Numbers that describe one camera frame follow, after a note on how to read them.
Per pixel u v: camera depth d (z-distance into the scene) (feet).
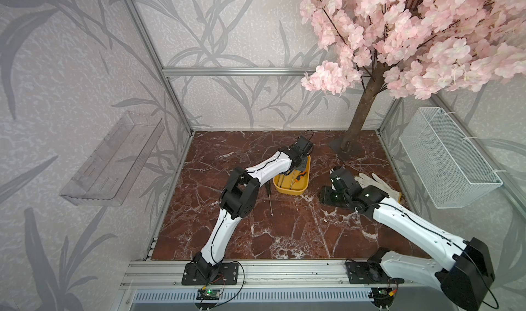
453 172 1.96
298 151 2.51
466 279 1.23
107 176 2.22
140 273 2.62
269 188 3.15
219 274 2.37
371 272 2.14
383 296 2.40
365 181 3.26
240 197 1.84
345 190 1.96
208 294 2.32
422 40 1.81
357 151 3.68
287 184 3.20
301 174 3.25
